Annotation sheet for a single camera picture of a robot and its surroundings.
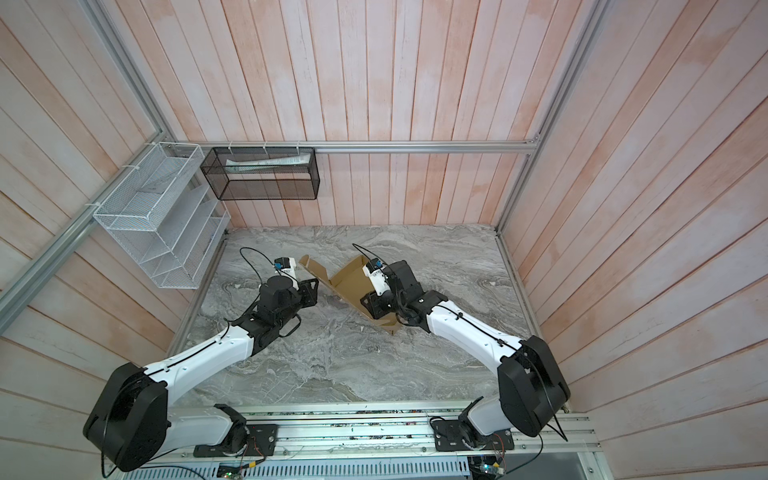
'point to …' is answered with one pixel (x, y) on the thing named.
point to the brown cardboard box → (353, 284)
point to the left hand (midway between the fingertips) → (316, 286)
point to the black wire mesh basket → (263, 173)
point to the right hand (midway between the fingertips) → (366, 298)
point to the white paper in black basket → (264, 164)
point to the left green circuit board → (230, 469)
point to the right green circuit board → (485, 467)
